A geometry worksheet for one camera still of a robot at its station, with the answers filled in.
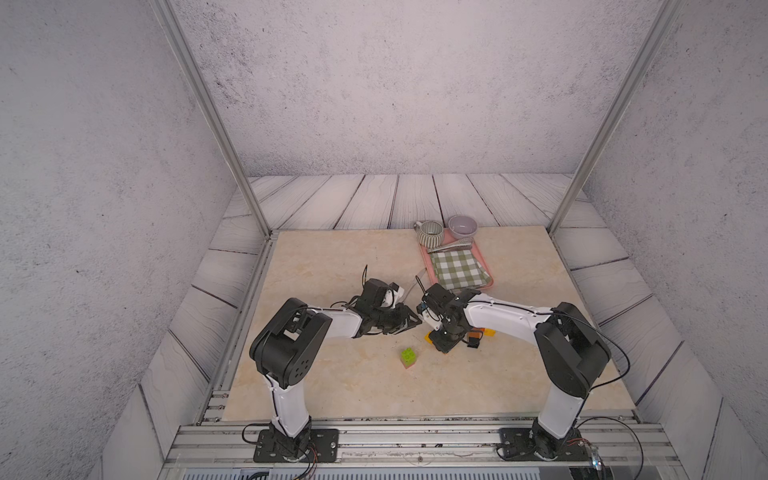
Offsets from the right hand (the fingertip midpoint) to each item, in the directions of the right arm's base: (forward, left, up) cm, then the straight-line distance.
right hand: (443, 343), depth 89 cm
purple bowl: (+47, -11, +2) cm, 49 cm away
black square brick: (+1, -9, -1) cm, 9 cm away
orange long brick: (+2, -10, +1) cm, 10 cm away
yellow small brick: (-2, +5, +9) cm, 11 cm away
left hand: (+4, +6, +4) cm, 8 cm away
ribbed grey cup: (+44, +1, +1) cm, 44 cm away
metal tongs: (+37, -8, +2) cm, 38 cm away
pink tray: (+42, -6, +1) cm, 42 cm away
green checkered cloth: (+28, -8, -1) cm, 29 cm away
